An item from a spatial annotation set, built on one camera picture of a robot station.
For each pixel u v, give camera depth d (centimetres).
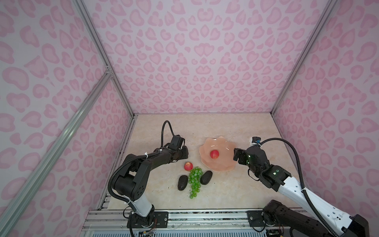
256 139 67
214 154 93
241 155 70
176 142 75
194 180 81
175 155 70
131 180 46
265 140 65
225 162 95
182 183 82
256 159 56
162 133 75
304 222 52
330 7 69
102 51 84
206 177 82
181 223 73
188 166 88
